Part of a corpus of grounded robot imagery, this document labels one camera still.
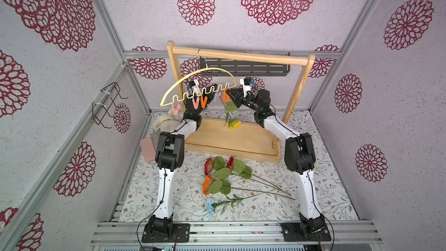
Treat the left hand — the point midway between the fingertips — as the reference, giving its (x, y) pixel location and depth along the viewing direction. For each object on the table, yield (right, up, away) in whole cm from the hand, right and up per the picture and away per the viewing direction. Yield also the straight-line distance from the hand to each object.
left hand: (218, 83), depth 92 cm
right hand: (+4, -4, -6) cm, 8 cm away
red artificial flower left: (-1, -43, 0) cm, 43 cm away
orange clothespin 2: (+3, -8, -7) cm, 10 cm away
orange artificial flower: (+3, -52, -8) cm, 53 cm away
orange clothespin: (-7, -12, -13) cm, 19 cm away
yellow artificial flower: (+6, -12, +2) cm, 13 cm away
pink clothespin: (-10, -12, -15) cm, 22 cm away
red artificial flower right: (+11, -45, -3) cm, 46 cm away
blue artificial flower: (-4, -58, -15) cm, 60 cm away
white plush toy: (-32, -20, +11) cm, 39 cm away
